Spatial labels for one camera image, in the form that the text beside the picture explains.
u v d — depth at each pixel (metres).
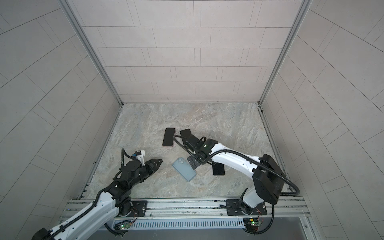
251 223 0.68
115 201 0.56
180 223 0.68
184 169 0.86
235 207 0.71
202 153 0.56
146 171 0.71
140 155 0.75
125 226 0.64
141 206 0.72
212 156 0.52
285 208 0.72
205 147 0.57
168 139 0.97
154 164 0.73
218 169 0.81
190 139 0.64
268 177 0.42
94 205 0.51
